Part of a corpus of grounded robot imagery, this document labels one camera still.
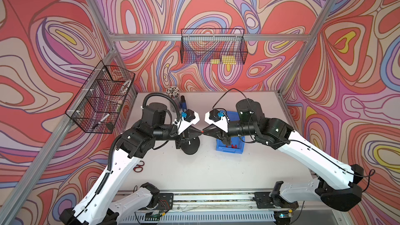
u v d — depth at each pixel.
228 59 0.91
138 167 0.84
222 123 0.48
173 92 0.96
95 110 0.74
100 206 0.36
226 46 0.96
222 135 0.50
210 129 0.55
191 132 0.56
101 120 0.73
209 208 0.73
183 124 0.49
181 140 0.49
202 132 0.58
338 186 0.39
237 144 0.91
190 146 0.84
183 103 1.10
